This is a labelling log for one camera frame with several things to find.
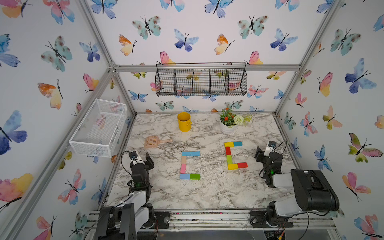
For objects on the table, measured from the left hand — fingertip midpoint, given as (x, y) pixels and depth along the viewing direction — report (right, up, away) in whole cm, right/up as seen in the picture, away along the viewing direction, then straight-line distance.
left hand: (143, 153), depth 86 cm
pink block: (+22, -10, +5) cm, 25 cm away
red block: (+51, -1, +12) cm, 52 cm away
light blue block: (+24, -2, +11) cm, 26 cm away
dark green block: (+29, -14, +2) cm, 33 cm away
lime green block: (+51, -5, +9) cm, 52 cm away
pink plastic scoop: (+1, +5, +15) cm, 16 cm away
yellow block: (+53, +3, +15) cm, 55 cm away
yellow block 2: (+52, -9, +6) cm, 53 cm away
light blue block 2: (+23, -14, +2) cm, 27 cm away
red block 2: (+59, -8, +7) cm, 60 cm away
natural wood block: (+22, -5, +9) cm, 24 cm away
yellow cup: (+22, +19, +16) cm, 33 cm away
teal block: (+58, +4, +15) cm, 60 cm away
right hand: (+72, +3, +5) cm, 72 cm away
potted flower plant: (+50, +19, +10) cm, 55 cm away
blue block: (+28, -2, +12) cm, 31 cm away
